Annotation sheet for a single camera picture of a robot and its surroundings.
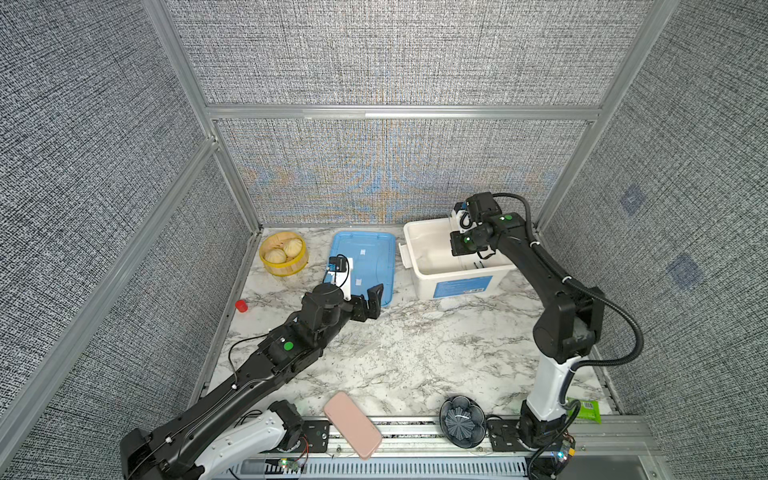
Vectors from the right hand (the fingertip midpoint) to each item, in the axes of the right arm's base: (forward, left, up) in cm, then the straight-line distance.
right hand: (454, 244), depth 91 cm
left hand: (-21, +25, +9) cm, 34 cm away
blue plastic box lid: (+9, +26, -17) cm, 32 cm away
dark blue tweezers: (+6, -13, -17) cm, 22 cm away
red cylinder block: (-12, +67, -15) cm, 70 cm away
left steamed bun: (+5, +59, -10) cm, 60 cm away
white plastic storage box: (-9, +5, -3) cm, 11 cm away
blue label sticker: (-9, -3, -10) cm, 13 cm away
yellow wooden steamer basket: (+2, +53, -13) cm, 55 cm away
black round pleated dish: (-44, +2, -18) cm, 48 cm away
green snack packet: (-42, -31, -18) cm, 55 cm away
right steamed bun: (+8, +53, -9) cm, 55 cm away
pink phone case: (-46, +29, -16) cm, 57 cm away
